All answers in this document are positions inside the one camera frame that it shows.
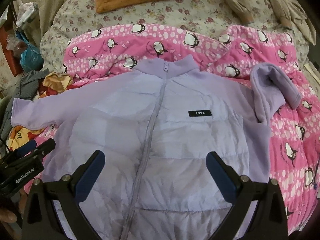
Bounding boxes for pink penguin print quilt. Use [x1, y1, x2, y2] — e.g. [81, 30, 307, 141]
[23, 23, 320, 235]

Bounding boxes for yellow red cartoon cloth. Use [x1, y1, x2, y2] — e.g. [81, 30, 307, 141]
[7, 72, 73, 151]

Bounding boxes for lavender zip-up jacket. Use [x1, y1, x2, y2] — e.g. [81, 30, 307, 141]
[11, 55, 302, 239]

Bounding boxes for floral bed sheet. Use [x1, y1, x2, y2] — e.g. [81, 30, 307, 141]
[40, 0, 312, 71]

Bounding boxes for beige garment on bed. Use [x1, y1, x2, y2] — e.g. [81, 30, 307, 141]
[225, 0, 317, 45]

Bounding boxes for white plastic bag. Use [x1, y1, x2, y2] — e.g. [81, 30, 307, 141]
[16, 2, 39, 29]

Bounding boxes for blue plastic bag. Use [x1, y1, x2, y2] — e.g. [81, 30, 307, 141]
[16, 31, 44, 73]

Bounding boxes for person's left hand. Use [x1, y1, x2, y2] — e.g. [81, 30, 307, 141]
[0, 209, 17, 223]

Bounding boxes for grey clothing pile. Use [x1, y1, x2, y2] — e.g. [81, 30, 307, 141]
[1, 69, 49, 140]

